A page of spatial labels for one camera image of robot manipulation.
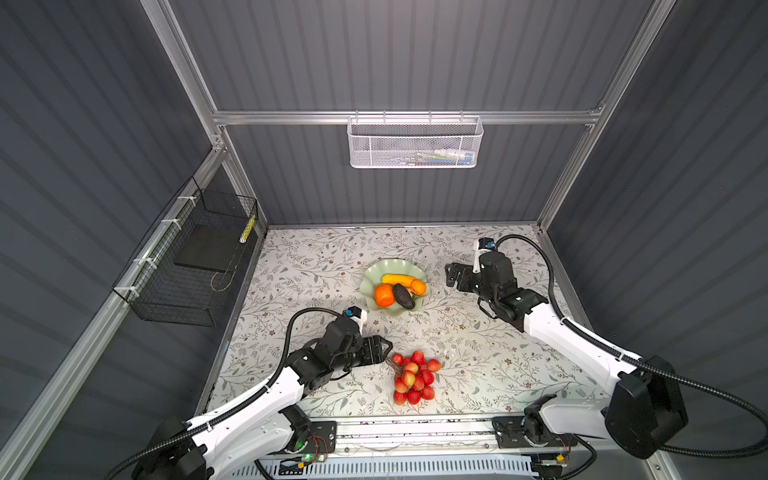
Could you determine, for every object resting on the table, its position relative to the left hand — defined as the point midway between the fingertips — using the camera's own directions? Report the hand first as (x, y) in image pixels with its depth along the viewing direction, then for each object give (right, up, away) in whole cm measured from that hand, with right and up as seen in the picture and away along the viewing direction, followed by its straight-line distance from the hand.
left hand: (386, 347), depth 79 cm
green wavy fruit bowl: (-4, +18, +23) cm, 29 cm away
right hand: (+22, +21, +5) cm, 30 cm away
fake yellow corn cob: (+5, +16, +21) cm, 27 cm away
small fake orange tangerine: (+10, +14, +15) cm, 23 cm away
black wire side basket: (-50, +20, -6) cm, 54 cm away
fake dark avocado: (+5, +12, +13) cm, 19 cm away
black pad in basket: (-44, +27, -4) cm, 52 cm away
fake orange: (-1, +12, +15) cm, 19 cm away
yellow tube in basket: (-39, +31, +3) cm, 50 cm away
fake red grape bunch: (+7, -7, -4) cm, 11 cm away
